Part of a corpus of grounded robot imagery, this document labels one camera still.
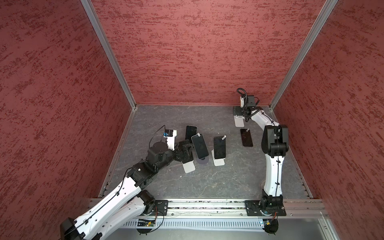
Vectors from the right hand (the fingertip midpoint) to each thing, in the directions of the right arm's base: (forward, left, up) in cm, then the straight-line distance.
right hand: (239, 111), depth 107 cm
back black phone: (-19, +36, +3) cm, 41 cm away
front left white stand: (-38, +38, -6) cm, 54 cm away
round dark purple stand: (-34, +29, -7) cm, 45 cm away
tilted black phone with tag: (-30, +31, +4) cm, 43 cm away
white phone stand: (-36, +20, -7) cm, 42 cm away
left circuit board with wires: (-65, +60, -10) cm, 89 cm away
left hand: (-37, +38, +14) cm, 55 cm away
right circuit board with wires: (-68, -3, -10) cm, 69 cm away
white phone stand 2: (-8, +2, -2) cm, 9 cm away
